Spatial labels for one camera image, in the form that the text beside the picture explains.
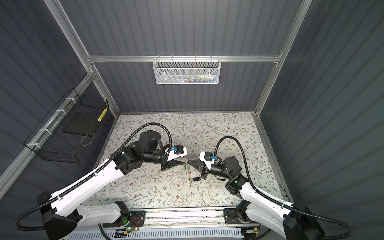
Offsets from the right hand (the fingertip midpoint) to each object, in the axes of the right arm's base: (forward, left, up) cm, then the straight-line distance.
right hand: (191, 163), depth 68 cm
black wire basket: (+13, +61, +7) cm, 63 cm away
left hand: (+2, +3, +3) cm, 4 cm away
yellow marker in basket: (+26, +50, +6) cm, 56 cm away
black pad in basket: (+21, +58, +6) cm, 62 cm away
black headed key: (+2, -2, -24) cm, 24 cm away
